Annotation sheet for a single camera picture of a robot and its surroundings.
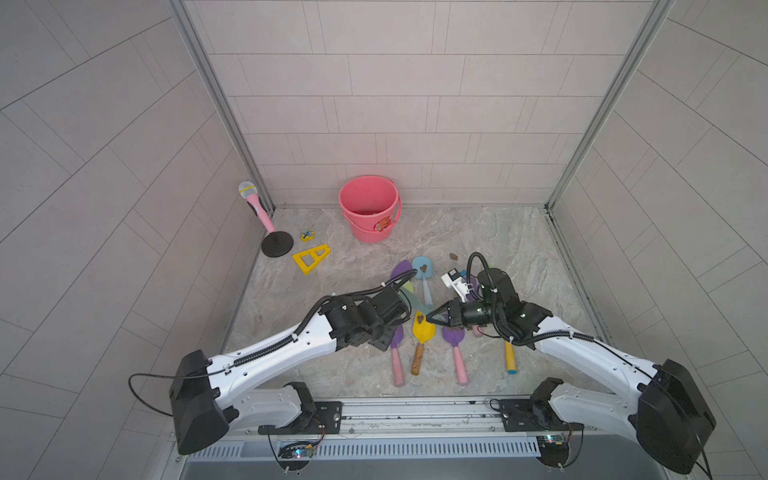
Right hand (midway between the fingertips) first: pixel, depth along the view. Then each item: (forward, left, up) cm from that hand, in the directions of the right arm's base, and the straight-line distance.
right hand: (431, 322), depth 72 cm
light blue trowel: (+25, -2, -14) cm, 29 cm away
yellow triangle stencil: (+29, +34, -11) cm, 46 cm away
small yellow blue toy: (+40, +39, -10) cm, 57 cm away
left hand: (0, +11, -4) cm, 11 cm away
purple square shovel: (0, +9, -14) cm, 17 cm away
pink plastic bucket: (+42, +15, 0) cm, 45 cm away
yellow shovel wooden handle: (+4, +1, -14) cm, 14 cm away
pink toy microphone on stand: (+36, +49, -10) cm, 62 cm away
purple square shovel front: (+2, -8, -15) cm, 17 cm away
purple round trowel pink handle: (+25, +6, -13) cm, 29 cm away
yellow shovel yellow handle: (-6, -21, -14) cm, 26 cm away
